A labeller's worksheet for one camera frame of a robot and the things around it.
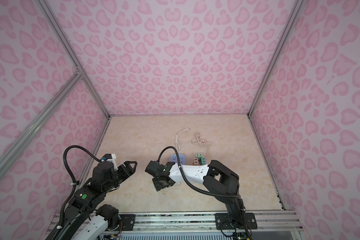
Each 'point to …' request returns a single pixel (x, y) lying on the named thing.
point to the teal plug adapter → (203, 161)
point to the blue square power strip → (173, 158)
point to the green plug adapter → (199, 156)
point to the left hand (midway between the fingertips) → (136, 165)
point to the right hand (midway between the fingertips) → (158, 185)
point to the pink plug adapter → (195, 162)
